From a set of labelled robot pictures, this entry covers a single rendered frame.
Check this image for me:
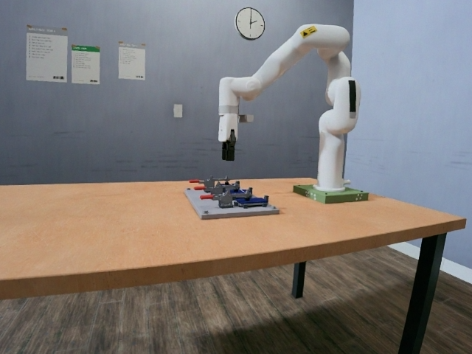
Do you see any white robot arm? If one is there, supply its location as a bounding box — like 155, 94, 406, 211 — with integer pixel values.
219, 24, 361, 192

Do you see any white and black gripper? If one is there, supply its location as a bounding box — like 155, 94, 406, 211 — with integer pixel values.
218, 113, 239, 161

